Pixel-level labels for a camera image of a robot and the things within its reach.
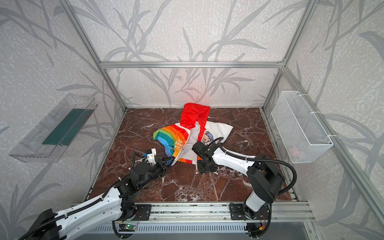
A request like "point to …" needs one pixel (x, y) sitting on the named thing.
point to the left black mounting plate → (143, 213)
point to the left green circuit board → (130, 227)
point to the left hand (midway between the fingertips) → (178, 154)
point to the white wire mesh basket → (304, 138)
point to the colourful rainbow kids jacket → (174, 142)
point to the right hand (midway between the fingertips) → (202, 166)
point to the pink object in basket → (294, 150)
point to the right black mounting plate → (238, 212)
